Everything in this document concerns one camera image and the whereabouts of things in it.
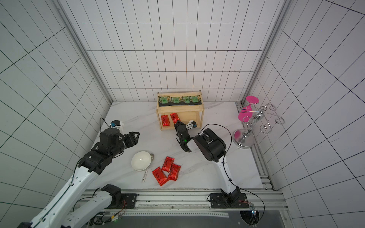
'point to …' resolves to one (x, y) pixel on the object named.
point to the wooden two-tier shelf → (185, 106)
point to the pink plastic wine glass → (245, 114)
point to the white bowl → (140, 161)
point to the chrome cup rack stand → (244, 138)
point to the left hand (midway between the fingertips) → (134, 137)
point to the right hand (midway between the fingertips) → (170, 120)
